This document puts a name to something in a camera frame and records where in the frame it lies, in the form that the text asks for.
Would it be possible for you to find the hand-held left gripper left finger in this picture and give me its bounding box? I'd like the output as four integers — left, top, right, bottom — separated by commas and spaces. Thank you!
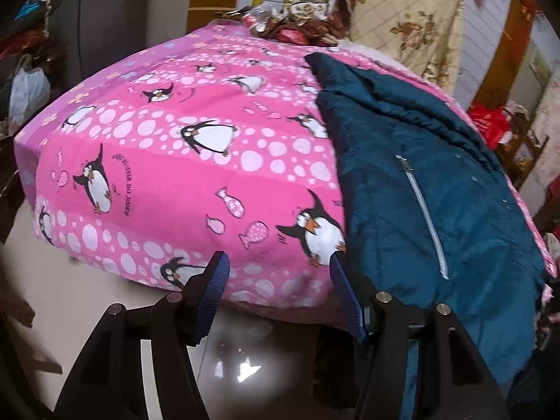
52, 251, 231, 420

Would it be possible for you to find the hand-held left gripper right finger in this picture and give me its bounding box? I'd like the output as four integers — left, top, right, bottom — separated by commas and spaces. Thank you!
330, 256, 510, 420

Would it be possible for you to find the navy quilted jacket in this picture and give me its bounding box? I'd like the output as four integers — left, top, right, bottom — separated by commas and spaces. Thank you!
305, 52, 547, 420

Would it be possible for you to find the pink penguin blanket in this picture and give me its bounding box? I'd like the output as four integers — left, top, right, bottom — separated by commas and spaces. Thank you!
13, 24, 556, 316

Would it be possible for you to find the red shopping bag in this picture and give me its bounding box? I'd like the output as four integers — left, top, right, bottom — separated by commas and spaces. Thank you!
468, 103, 510, 149

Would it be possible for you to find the wooden chair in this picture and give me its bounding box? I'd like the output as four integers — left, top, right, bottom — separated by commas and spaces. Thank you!
496, 109, 550, 184

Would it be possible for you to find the pink floral curtain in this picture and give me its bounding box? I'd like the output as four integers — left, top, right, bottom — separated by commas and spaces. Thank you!
520, 70, 560, 197

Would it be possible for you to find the white plastic bag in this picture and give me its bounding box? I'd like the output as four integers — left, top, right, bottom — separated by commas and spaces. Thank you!
9, 55, 51, 125

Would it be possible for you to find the clear plastic bag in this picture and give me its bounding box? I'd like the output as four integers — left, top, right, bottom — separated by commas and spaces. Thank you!
238, 2, 281, 36

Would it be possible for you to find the brown floral cloth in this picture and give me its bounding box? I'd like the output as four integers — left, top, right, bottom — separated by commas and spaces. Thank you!
245, 0, 351, 49

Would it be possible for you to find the cream floral sheet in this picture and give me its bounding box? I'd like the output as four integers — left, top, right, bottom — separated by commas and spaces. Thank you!
315, 0, 464, 95

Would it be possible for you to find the grey refrigerator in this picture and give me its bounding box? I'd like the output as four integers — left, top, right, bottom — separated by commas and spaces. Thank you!
65, 0, 195, 92

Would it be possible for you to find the wall poster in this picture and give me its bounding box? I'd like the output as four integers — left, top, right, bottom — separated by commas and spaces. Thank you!
528, 50, 552, 84

